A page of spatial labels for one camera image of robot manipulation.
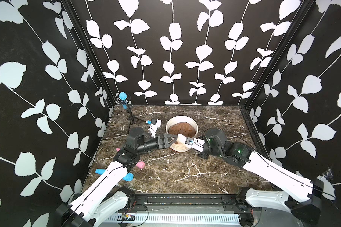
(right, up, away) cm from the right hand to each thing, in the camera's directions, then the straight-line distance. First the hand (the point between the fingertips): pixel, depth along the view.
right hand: (191, 140), depth 71 cm
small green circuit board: (-32, -40, 0) cm, 51 cm away
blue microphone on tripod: (-42, +24, +23) cm, 54 cm away
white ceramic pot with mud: (-3, +7, +24) cm, 25 cm away
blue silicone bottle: (-35, -22, +8) cm, 42 cm away
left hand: (-8, +2, -5) cm, 10 cm away
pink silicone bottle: (-29, -16, +13) cm, 36 cm away
